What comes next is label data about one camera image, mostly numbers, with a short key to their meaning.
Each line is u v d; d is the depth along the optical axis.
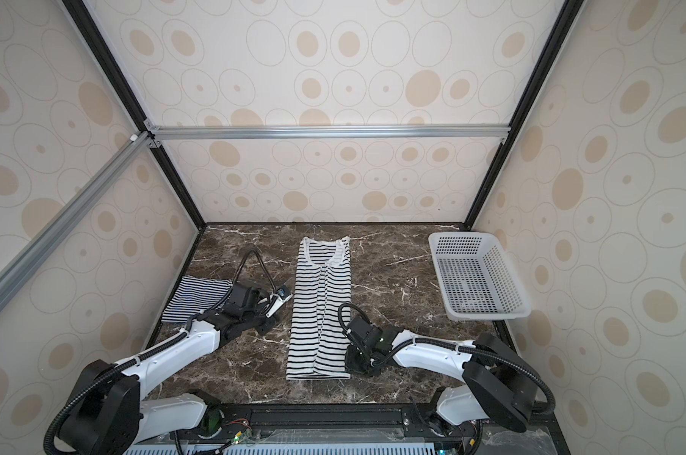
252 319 0.74
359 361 0.75
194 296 0.96
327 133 1.47
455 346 0.47
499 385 0.43
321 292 0.99
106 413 0.40
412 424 0.73
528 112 0.85
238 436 0.71
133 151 0.83
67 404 0.42
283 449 0.70
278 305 0.77
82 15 0.68
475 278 1.03
